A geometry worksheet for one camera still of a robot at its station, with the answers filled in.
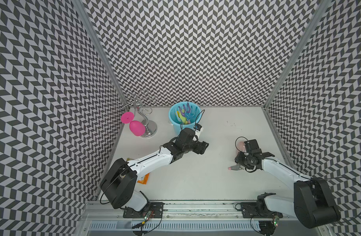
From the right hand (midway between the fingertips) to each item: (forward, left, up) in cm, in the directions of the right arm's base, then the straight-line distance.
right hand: (237, 162), depth 89 cm
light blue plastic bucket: (+22, +37, +13) cm, 45 cm away
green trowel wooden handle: (+27, +33, +10) cm, 43 cm away
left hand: (+6, +22, +13) cm, 26 cm away
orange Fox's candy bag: (-11, +55, +2) cm, 56 cm away
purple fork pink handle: (+31, +33, +13) cm, 47 cm away
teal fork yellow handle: (+28, +30, +10) cm, 42 cm away
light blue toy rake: (+28, +28, +11) cm, 41 cm away
